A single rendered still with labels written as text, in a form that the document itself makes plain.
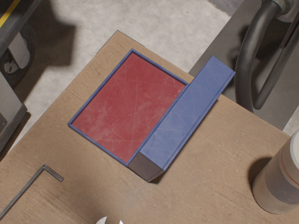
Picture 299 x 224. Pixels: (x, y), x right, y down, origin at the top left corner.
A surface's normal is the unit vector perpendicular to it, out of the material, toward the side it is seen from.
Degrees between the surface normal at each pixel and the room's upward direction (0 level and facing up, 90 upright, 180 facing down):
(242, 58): 46
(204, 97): 12
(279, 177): 90
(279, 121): 0
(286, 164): 90
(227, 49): 0
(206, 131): 0
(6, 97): 90
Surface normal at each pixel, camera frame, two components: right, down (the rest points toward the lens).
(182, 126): 0.18, -0.28
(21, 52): 0.90, 0.39
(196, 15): 0.00, -0.40
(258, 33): 0.00, 0.12
